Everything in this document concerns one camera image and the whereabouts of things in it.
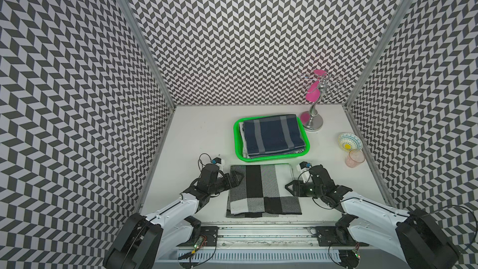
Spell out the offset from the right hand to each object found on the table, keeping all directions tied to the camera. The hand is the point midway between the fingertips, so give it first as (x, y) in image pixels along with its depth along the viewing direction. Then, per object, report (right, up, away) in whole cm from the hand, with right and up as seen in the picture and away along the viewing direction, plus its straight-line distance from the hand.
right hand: (290, 190), depth 84 cm
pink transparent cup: (+34, +13, +7) cm, 37 cm away
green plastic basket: (-9, +16, -8) cm, 20 cm away
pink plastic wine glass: (+17, +49, +19) cm, 55 cm away
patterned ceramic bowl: (+35, +21, +15) cm, 43 cm away
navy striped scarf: (-7, +25, +6) cm, 26 cm away
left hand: (-25, +4, +1) cm, 25 cm away
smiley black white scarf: (-21, +20, +6) cm, 30 cm away
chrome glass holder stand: (+18, +32, +24) cm, 44 cm away
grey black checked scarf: (-13, 0, -2) cm, 13 cm away
